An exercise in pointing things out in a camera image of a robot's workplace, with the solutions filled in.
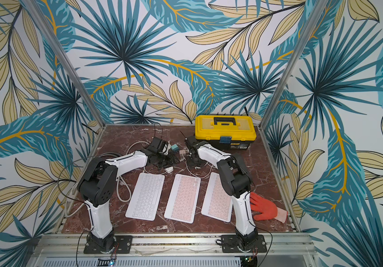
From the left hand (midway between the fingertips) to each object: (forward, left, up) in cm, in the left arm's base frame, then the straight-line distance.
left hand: (177, 163), depth 94 cm
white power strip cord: (+10, +32, -5) cm, 34 cm away
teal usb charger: (+14, +3, -4) cm, 15 cm away
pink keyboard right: (-20, -22, -6) cm, 30 cm away
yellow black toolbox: (+15, -29, +11) cm, 34 cm away
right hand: (+4, -10, -5) cm, 12 cm away
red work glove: (-24, -46, -3) cm, 52 cm away
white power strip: (-2, +5, -4) cm, 6 cm away
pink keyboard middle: (-20, -4, -6) cm, 21 cm away
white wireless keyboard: (-18, +15, -4) cm, 24 cm away
